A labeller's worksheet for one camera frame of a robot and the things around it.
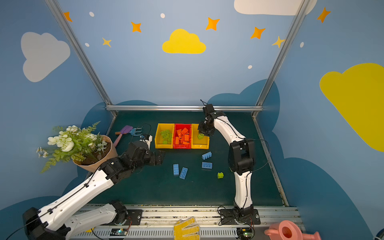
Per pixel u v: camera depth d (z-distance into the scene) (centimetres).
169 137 104
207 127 82
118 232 70
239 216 66
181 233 69
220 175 87
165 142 102
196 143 101
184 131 107
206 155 95
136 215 75
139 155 56
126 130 108
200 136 94
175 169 91
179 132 105
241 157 55
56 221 40
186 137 101
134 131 110
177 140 101
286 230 62
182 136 105
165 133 107
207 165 93
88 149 76
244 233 71
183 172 88
